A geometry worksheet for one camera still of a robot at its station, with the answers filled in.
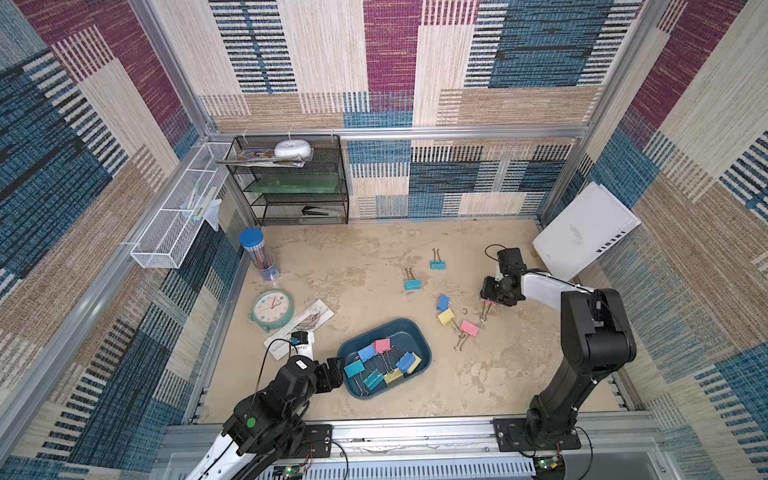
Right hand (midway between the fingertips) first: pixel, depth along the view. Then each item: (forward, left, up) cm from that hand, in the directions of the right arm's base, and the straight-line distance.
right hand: (487, 293), depth 100 cm
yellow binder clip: (-9, +14, +1) cm, 17 cm away
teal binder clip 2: (+4, +24, 0) cm, 25 cm away
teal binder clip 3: (-25, +42, +1) cm, 49 cm away
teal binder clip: (+13, +15, -1) cm, 20 cm away
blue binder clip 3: (-24, +28, +4) cm, 37 cm away
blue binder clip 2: (-20, +39, +2) cm, 44 cm away
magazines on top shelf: (+28, +70, +34) cm, 83 cm away
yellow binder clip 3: (-24, +25, +2) cm, 35 cm away
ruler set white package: (-10, +57, +1) cm, 58 cm away
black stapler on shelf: (+28, +59, +11) cm, 66 cm away
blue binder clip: (-3, +14, -1) cm, 15 cm away
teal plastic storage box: (-15, +27, +2) cm, 31 cm away
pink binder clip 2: (-5, +1, 0) cm, 5 cm away
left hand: (-25, +46, +9) cm, 53 cm away
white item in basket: (+6, +78, +34) cm, 85 cm away
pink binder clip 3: (-18, +35, +2) cm, 39 cm away
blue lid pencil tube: (+7, +72, +19) cm, 75 cm away
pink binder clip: (-13, +9, +1) cm, 16 cm away
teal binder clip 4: (-27, +36, +2) cm, 46 cm away
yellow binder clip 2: (-26, +31, +1) cm, 41 cm away
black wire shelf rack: (+40, +68, +17) cm, 81 cm away
